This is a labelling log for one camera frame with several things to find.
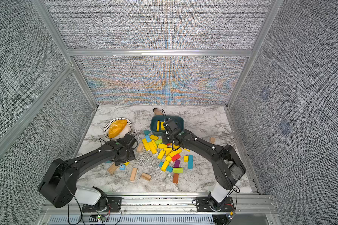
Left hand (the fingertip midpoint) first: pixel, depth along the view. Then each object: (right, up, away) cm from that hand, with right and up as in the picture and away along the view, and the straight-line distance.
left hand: (131, 157), depth 87 cm
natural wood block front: (+2, -9, -3) cm, 10 cm away
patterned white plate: (-8, +17, +17) cm, 25 cm away
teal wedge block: (+7, +14, +16) cm, 23 cm away
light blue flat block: (+9, +10, +12) cm, 18 cm away
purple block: (+28, -4, +1) cm, 29 cm away
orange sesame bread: (-14, +18, +11) cm, 25 cm away
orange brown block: (+27, -10, -6) cm, 30 cm away
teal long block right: (+37, -3, +2) cm, 37 cm away
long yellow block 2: (+13, +5, +8) cm, 16 cm away
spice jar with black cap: (+14, +30, +26) cm, 42 cm away
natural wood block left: (-10, -6, -3) cm, 12 cm away
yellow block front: (+21, -5, -2) cm, 21 cm away
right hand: (+21, +15, +1) cm, 26 cm away
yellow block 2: (+12, +11, +13) cm, 21 cm away
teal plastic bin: (+14, +22, +19) cm, 32 cm away
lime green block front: (+29, -7, -3) cm, 30 cm away
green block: (+16, +9, +9) cm, 21 cm away
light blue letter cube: (-5, -5, -1) cm, 8 cm away
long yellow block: (+8, +6, +9) cm, 13 cm away
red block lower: (+28, -1, +3) cm, 28 cm away
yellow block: (+15, +19, +17) cm, 30 cm away
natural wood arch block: (+10, -10, -4) cm, 15 cm away
